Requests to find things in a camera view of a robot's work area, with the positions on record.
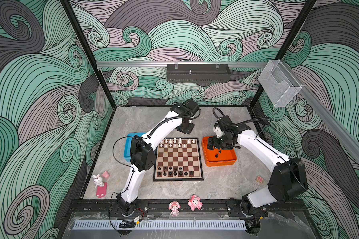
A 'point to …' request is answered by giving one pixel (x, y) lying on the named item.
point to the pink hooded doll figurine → (174, 206)
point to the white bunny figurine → (98, 180)
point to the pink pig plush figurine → (194, 202)
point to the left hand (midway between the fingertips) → (186, 129)
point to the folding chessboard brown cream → (178, 159)
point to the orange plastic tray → (215, 157)
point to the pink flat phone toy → (101, 191)
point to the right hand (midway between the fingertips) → (214, 146)
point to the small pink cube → (105, 174)
